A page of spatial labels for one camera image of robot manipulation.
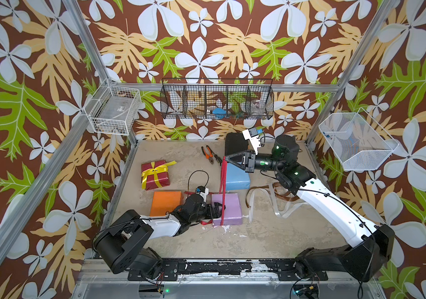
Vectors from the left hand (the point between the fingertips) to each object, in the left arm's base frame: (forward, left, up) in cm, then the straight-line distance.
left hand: (219, 206), depth 87 cm
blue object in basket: (+41, 0, +23) cm, 47 cm away
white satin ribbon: (+1, -36, -4) cm, 36 cm away
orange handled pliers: (+34, +5, -4) cm, 35 cm away
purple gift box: (-5, -6, +3) cm, 8 cm away
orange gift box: (+1, +26, +3) cm, 26 cm away
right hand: (+2, -1, +33) cm, 34 cm away
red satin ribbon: (+2, 0, +17) cm, 17 cm away
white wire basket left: (+35, +51, +29) cm, 68 cm away
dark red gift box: (+15, +29, +2) cm, 33 cm away
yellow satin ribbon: (+19, +34, +2) cm, 39 cm away
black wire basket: (+50, +3, +26) cm, 56 cm away
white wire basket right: (+21, -62, +23) cm, 70 cm away
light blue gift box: (+14, -9, +3) cm, 17 cm away
